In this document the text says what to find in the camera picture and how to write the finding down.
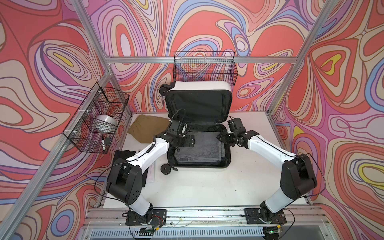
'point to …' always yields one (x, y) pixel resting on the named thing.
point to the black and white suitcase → (203, 107)
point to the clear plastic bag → (150, 174)
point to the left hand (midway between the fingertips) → (190, 139)
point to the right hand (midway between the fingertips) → (219, 140)
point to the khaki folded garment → (144, 128)
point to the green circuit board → (144, 230)
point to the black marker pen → (103, 143)
